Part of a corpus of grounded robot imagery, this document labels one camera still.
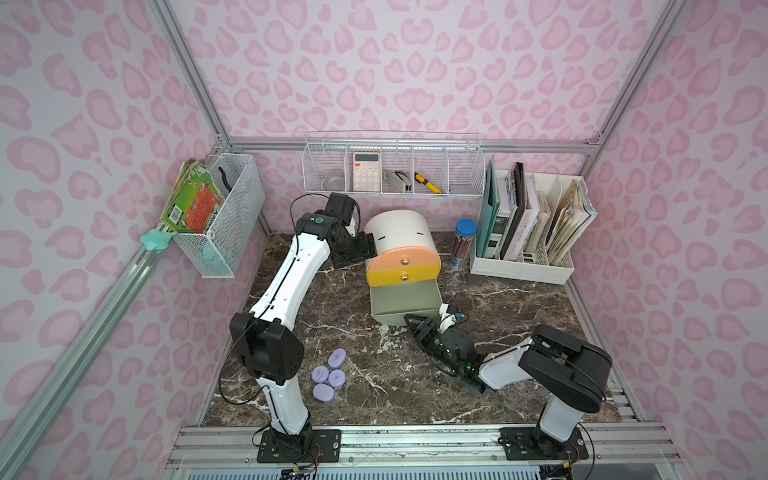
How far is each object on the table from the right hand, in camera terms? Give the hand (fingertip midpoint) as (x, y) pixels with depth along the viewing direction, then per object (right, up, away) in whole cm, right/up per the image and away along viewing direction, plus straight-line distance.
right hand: (404, 321), depth 84 cm
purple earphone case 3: (-18, -15, -2) cm, 24 cm away
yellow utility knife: (+9, +41, +14) cm, 44 cm away
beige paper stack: (+52, +30, +6) cm, 61 cm away
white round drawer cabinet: (-1, +27, +8) cm, 28 cm away
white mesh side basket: (-46, +19, -12) cm, 51 cm away
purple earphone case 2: (-23, -14, 0) cm, 27 cm away
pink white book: (+37, +30, +3) cm, 47 cm away
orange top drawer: (-1, +18, 0) cm, 18 cm away
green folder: (+24, +32, +2) cm, 40 cm away
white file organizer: (+45, +15, +16) cm, 50 cm away
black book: (+34, +32, +2) cm, 47 cm away
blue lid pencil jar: (+20, +22, +14) cm, 33 cm away
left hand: (-11, +20, -1) cm, 23 cm away
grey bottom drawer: (-4, +4, +10) cm, 11 cm away
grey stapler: (-1, +43, +13) cm, 45 cm away
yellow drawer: (0, +13, +6) cm, 14 cm away
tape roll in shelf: (-22, +41, +9) cm, 47 cm away
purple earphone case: (-19, -11, +2) cm, 22 cm away
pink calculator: (-12, +45, +11) cm, 48 cm away
